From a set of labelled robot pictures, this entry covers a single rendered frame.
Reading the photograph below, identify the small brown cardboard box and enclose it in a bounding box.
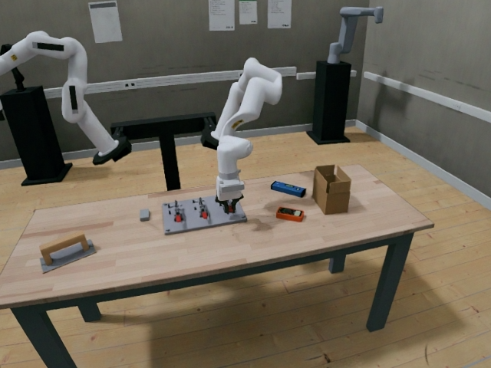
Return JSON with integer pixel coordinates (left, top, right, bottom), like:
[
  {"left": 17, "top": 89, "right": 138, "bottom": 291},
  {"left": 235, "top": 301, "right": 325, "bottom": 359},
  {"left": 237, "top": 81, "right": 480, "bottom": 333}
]
[{"left": 312, "top": 164, "right": 351, "bottom": 215}]

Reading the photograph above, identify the blue spirit level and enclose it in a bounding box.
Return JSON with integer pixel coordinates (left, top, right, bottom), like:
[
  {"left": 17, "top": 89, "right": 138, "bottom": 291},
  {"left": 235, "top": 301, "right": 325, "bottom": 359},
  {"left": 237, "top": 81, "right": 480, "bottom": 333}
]
[{"left": 271, "top": 181, "right": 306, "bottom": 198}]

